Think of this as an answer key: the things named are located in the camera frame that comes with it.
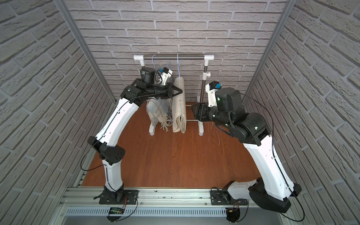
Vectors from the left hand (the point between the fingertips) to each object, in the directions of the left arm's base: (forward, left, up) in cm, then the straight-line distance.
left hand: (180, 87), depth 68 cm
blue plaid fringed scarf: (+6, +13, -24) cm, 28 cm away
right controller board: (-49, -27, -42) cm, 71 cm away
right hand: (-16, -5, +2) cm, 17 cm away
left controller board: (-49, +34, -46) cm, 75 cm away
